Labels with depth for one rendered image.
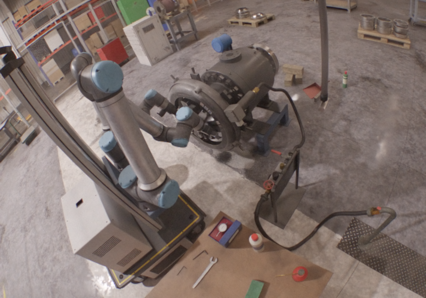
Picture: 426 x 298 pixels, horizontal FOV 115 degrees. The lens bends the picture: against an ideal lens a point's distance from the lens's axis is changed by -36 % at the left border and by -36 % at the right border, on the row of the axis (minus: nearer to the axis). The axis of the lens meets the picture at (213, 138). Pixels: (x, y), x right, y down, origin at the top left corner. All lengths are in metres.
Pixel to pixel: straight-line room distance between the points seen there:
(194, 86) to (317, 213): 1.41
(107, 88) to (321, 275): 1.30
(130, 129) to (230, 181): 1.41
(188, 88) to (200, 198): 1.05
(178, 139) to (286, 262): 0.90
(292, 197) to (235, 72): 1.18
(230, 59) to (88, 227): 1.69
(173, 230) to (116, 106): 1.11
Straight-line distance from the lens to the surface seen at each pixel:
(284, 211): 1.84
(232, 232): 1.20
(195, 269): 1.33
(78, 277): 2.64
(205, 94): 1.53
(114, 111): 0.79
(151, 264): 1.66
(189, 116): 1.13
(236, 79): 1.80
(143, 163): 0.91
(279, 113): 2.24
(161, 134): 1.18
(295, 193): 1.91
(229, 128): 1.57
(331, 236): 1.81
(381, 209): 1.34
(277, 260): 1.25
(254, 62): 2.01
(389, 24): 5.05
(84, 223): 1.43
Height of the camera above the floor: 1.70
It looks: 43 degrees down
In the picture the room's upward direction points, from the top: 23 degrees counter-clockwise
